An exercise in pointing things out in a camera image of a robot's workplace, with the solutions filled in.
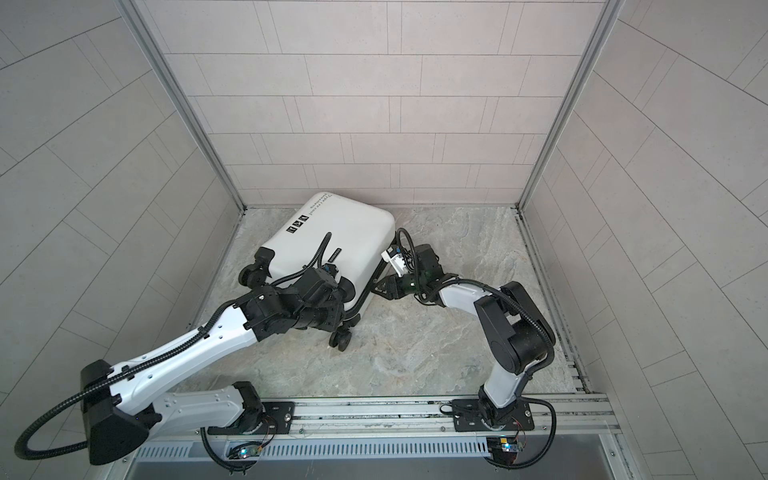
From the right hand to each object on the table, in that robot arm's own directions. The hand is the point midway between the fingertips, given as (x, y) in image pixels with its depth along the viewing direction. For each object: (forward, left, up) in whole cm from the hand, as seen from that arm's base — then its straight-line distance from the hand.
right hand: (376, 290), depth 85 cm
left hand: (-10, +7, +6) cm, 13 cm away
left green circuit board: (-35, +30, -5) cm, 46 cm away
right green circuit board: (-38, -28, -10) cm, 48 cm away
